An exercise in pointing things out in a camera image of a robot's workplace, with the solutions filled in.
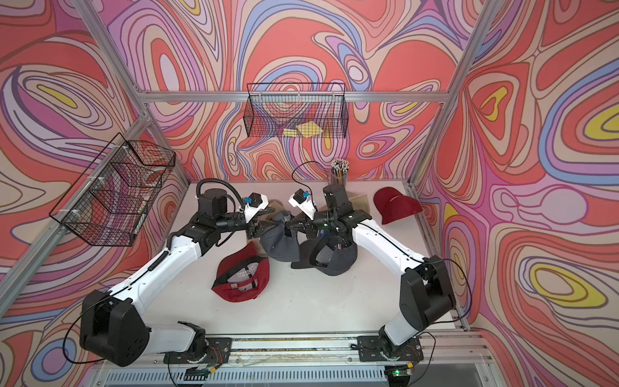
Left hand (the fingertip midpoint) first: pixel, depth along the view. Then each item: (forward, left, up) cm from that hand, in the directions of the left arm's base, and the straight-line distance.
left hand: (276, 216), depth 75 cm
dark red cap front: (-8, +15, -25) cm, 30 cm away
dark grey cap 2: (-1, -17, -25) cm, 30 cm away
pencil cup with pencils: (+31, -23, -8) cm, 39 cm away
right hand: (-2, -4, -4) cm, 7 cm away
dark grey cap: (-5, -2, -7) cm, 9 cm away
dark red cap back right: (+21, -47, -20) cm, 55 cm away
